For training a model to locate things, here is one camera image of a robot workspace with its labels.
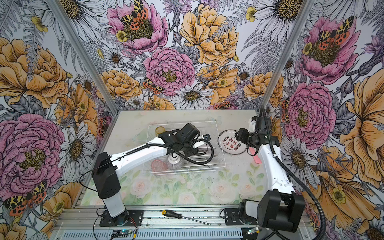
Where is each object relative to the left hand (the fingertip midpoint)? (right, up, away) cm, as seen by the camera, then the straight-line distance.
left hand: (192, 148), depth 82 cm
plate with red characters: (+24, 0, +20) cm, 31 cm away
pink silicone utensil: (+40, -9, +13) cm, 43 cm away
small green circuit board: (-34, -39, -11) cm, 52 cm away
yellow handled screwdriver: (-6, -32, -8) cm, 33 cm away
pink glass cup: (-18, -10, -1) cm, 21 cm away
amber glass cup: (-21, +9, +15) cm, 27 cm away
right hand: (+25, +5, 0) cm, 25 cm away
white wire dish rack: (+6, -1, -16) cm, 17 cm away
